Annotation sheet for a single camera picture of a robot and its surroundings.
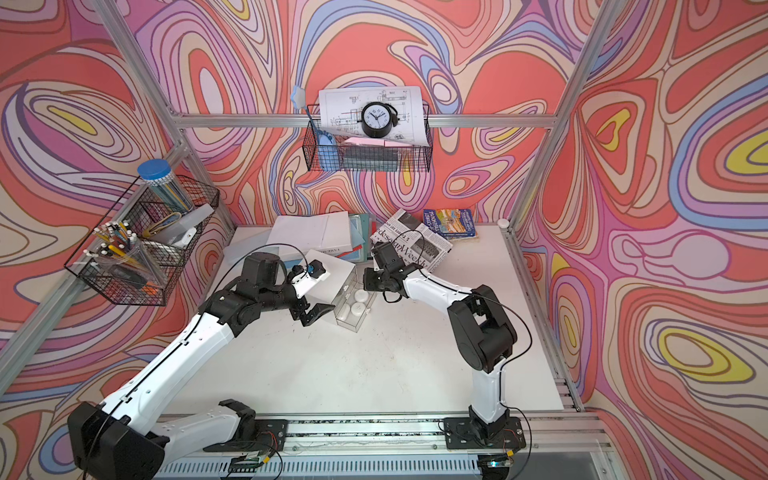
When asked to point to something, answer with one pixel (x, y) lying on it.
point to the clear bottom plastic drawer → (353, 301)
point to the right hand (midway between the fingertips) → (367, 287)
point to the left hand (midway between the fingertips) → (325, 290)
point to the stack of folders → (362, 228)
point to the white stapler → (184, 230)
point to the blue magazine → (452, 223)
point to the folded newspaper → (418, 243)
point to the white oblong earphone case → (343, 312)
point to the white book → (322, 232)
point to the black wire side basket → (149, 213)
